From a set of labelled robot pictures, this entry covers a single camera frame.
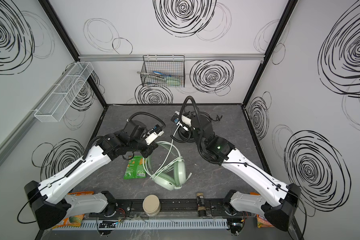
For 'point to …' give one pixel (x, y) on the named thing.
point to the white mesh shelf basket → (55, 106)
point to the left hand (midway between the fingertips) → (157, 144)
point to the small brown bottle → (201, 209)
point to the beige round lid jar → (151, 205)
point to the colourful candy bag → (262, 222)
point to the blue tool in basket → (160, 74)
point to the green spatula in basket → (169, 80)
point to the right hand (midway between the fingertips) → (191, 112)
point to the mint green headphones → (169, 181)
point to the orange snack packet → (74, 221)
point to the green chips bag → (135, 168)
